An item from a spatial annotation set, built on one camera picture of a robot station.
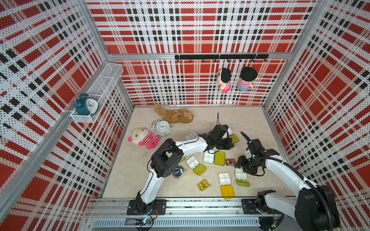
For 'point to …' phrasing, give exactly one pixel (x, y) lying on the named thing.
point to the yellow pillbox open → (225, 181)
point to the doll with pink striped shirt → (224, 78)
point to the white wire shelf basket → (101, 89)
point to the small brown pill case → (230, 162)
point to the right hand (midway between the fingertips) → (240, 167)
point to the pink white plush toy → (142, 136)
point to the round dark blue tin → (178, 172)
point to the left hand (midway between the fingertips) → (236, 145)
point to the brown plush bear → (181, 116)
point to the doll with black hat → (247, 74)
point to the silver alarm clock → (162, 127)
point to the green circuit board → (143, 221)
